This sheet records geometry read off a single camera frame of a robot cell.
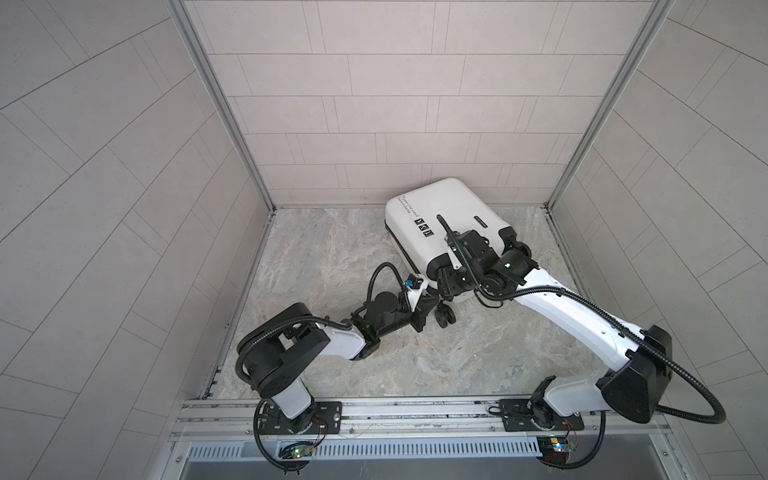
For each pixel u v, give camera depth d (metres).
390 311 0.63
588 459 0.65
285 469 0.64
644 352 0.40
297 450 0.64
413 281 0.69
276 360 0.44
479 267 0.56
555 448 0.68
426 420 0.72
